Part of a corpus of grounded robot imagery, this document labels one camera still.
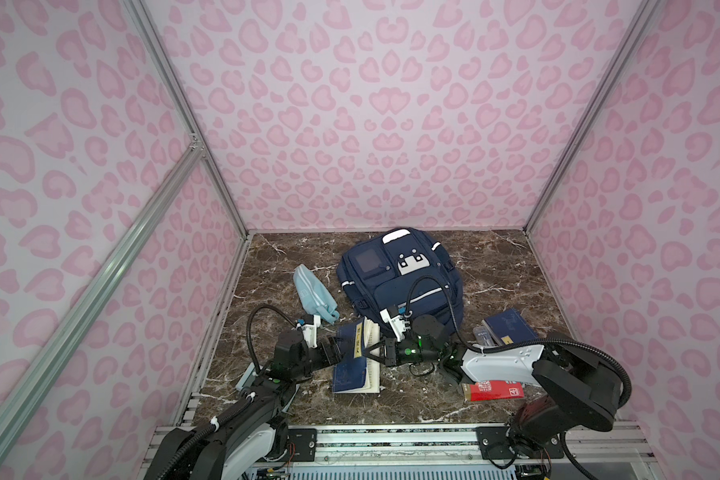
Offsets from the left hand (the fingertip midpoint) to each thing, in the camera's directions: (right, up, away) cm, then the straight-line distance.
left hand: (348, 341), depth 83 cm
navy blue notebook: (+3, -6, -7) cm, 10 cm away
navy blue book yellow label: (+49, +1, +10) cm, 50 cm away
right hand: (+5, -1, -8) cm, 9 cm away
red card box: (+39, -13, -1) cm, 41 cm away
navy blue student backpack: (+18, +19, +21) cm, 33 cm away
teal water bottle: (-12, +11, +14) cm, 22 cm away
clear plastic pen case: (+40, -1, +8) cm, 41 cm away
